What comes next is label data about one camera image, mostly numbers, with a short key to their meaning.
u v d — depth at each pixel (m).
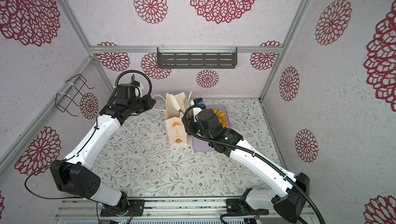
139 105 0.66
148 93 0.65
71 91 0.78
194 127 0.60
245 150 0.45
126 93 0.59
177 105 0.69
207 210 0.74
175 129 0.85
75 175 0.41
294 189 0.39
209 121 0.49
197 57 0.96
